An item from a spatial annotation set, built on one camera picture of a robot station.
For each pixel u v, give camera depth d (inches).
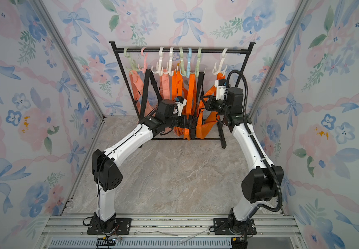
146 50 27.2
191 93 30.8
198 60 28.8
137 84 32.2
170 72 29.4
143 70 29.0
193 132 35.1
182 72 29.8
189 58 28.2
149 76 30.2
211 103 26.6
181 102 28.4
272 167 17.6
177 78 30.7
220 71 30.3
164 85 31.9
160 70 29.5
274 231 29.5
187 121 28.8
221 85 26.2
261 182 17.4
